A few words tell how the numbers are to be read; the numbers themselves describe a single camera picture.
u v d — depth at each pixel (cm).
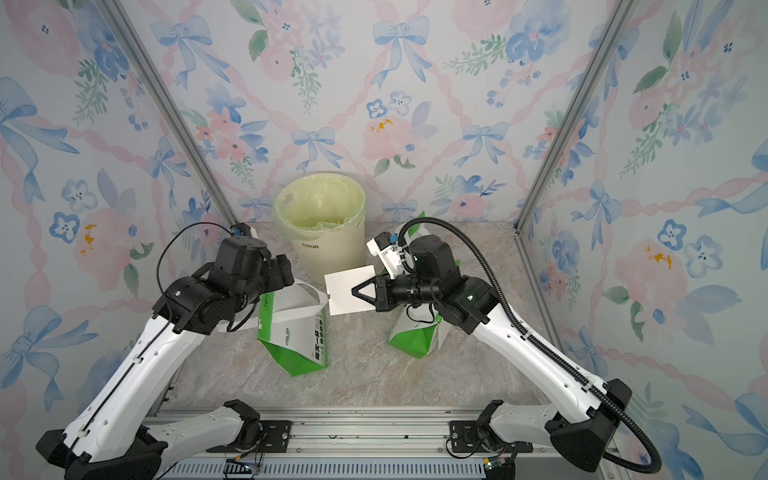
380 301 54
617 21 69
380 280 55
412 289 54
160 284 44
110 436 37
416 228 52
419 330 79
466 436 74
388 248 56
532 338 42
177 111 88
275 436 74
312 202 98
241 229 57
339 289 63
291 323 71
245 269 48
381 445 73
